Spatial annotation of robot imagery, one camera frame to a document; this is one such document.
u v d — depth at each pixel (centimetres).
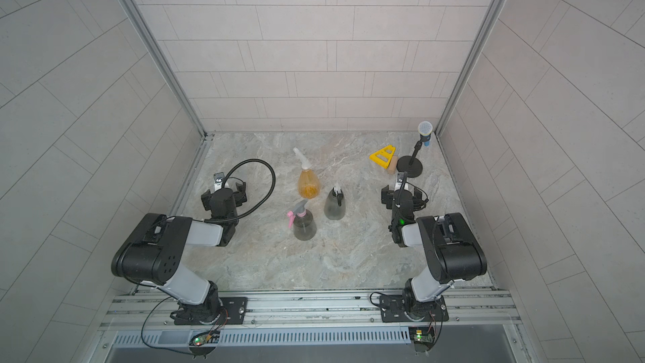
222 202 68
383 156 108
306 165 83
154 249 45
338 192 77
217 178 77
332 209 89
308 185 97
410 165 103
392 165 103
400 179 81
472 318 69
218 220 70
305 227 83
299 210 73
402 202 69
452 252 45
